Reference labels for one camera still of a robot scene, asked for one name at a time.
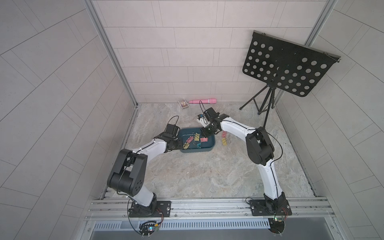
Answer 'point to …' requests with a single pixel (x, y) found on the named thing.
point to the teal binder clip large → (198, 145)
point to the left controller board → (147, 228)
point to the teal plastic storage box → (194, 141)
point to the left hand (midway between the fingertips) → (181, 142)
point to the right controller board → (277, 225)
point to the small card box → (183, 103)
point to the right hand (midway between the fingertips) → (202, 133)
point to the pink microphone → (210, 101)
